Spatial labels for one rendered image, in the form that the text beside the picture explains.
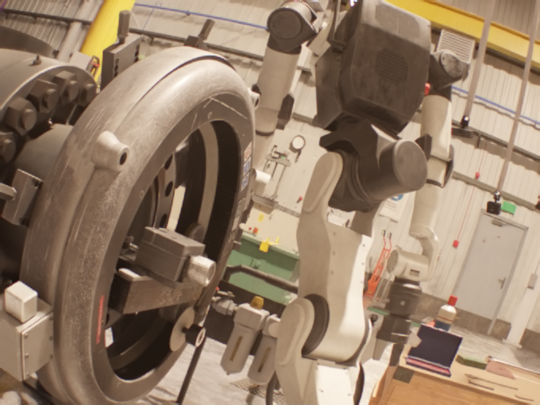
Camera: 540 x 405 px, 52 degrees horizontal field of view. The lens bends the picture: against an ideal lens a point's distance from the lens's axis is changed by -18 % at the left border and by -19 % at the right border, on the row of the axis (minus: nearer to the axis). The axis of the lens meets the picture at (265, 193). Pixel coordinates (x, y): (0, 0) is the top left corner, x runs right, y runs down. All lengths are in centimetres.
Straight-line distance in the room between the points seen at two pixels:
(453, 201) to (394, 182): 1051
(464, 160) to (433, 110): 1031
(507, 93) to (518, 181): 179
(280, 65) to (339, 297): 60
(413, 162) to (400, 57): 27
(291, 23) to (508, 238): 1041
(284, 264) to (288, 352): 317
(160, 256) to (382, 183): 55
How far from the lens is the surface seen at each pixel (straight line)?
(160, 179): 133
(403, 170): 136
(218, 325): 208
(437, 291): 1177
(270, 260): 452
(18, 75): 124
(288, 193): 781
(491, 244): 1173
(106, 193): 90
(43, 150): 123
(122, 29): 101
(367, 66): 148
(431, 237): 161
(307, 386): 136
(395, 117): 151
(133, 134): 92
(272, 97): 168
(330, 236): 144
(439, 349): 198
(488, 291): 1171
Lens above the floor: 75
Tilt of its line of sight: 1 degrees up
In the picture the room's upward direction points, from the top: 21 degrees clockwise
